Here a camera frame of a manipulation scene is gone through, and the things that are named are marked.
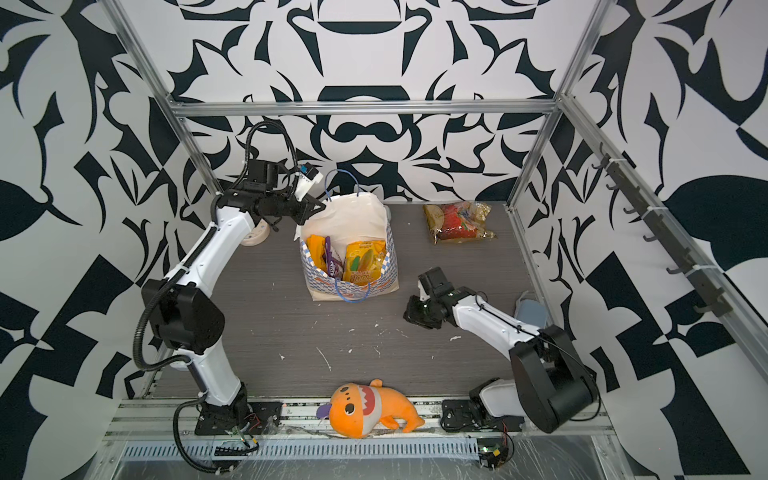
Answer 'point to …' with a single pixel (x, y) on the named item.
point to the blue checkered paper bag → (347, 219)
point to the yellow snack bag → (364, 261)
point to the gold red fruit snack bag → (457, 222)
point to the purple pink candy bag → (334, 263)
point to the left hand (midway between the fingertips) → (323, 198)
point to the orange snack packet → (316, 245)
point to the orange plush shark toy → (357, 411)
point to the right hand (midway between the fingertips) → (406, 314)
